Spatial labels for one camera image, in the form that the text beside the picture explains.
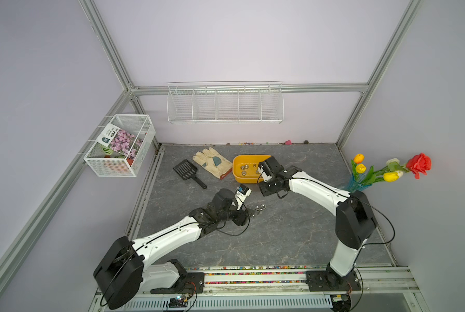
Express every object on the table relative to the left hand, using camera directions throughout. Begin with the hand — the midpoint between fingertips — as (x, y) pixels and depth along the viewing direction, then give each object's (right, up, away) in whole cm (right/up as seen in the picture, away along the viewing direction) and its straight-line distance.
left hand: (248, 208), depth 79 cm
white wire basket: (-57, +20, -6) cm, 61 cm away
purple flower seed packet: (-49, +27, -5) cm, 56 cm away
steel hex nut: (-2, +16, +29) cm, 33 cm away
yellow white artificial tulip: (+52, +14, -10) cm, 55 cm away
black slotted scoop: (-33, +15, +29) cm, 47 cm away
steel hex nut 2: (+5, -5, +12) cm, 14 cm away
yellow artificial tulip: (+41, +17, -9) cm, 45 cm away
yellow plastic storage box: (0, +15, +29) cm, 33 cm away
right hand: (+8, +7, +11) cm, 16 cm away
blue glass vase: (+46, +11, +1) cm, 48 cm away
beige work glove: (-19, +19, +32) cm, 42 cm away
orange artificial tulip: (+42, +21, -6) cm, 48 cm away
